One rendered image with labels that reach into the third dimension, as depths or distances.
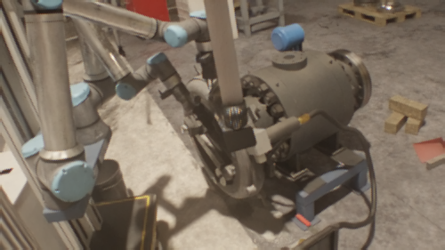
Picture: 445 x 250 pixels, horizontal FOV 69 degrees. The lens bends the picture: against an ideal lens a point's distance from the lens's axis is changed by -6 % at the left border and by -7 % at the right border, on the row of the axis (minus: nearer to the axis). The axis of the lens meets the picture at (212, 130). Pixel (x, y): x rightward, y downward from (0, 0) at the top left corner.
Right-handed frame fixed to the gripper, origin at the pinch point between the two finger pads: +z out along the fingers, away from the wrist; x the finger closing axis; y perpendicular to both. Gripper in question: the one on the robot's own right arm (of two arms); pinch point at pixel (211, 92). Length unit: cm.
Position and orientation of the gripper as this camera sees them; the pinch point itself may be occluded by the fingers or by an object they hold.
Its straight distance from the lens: 161.1
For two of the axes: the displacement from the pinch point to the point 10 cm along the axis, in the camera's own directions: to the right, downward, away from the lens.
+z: 1.4, 8.1, 5.7
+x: -9.5, -0.5, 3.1
